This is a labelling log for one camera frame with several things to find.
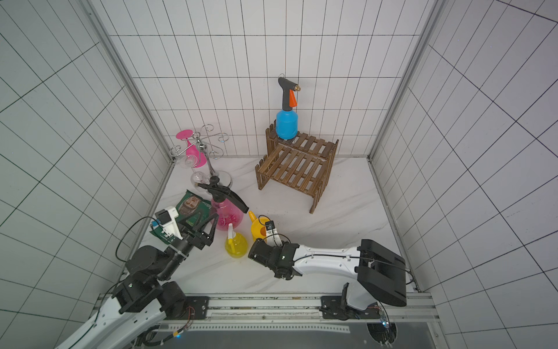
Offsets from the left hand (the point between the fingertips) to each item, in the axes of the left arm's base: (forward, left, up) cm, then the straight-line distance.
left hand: (211, 216), depth 66 cm
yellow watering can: (+2, -13, -15) cm, 20 cm away
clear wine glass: (+22, +13, -9) cm, 27 cm away
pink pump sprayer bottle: (+10, -2, -11) cm, 15 cm away
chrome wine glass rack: (+32, +10, +1) cm, 34 cm away
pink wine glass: (+35, +16, -8) cm, 39 cm away
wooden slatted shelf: (+34, -33, -13) cm, 49 cm away
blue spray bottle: (+39, -24, +8) cm, 46 cm away
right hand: (-3, -16, -23) cm, 28 cm away
